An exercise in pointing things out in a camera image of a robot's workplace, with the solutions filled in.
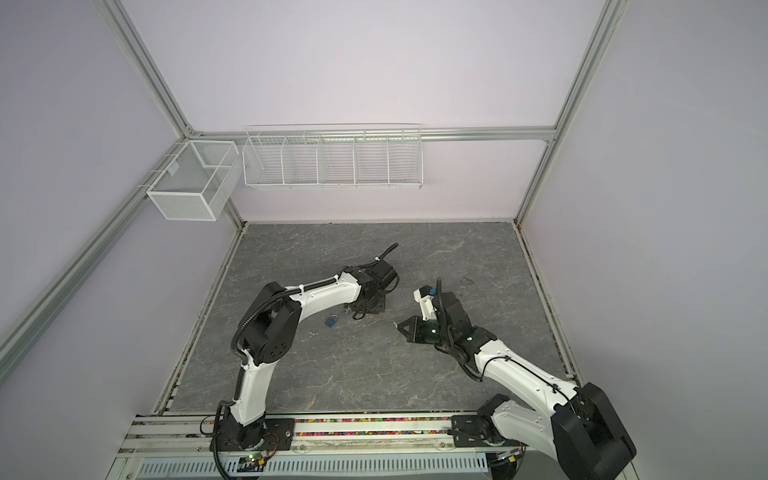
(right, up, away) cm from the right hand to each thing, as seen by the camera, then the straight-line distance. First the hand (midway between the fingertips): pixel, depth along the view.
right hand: (398, 329), depth 80 cm
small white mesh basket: (-67, +44, +19) cm, 83 cm away
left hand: (-7, +2, +14) cm, 16 cm away
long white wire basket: (-22, +53, +20) cm, 61 cm away
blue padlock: (-22, -1, +13) cm, 25 cm away
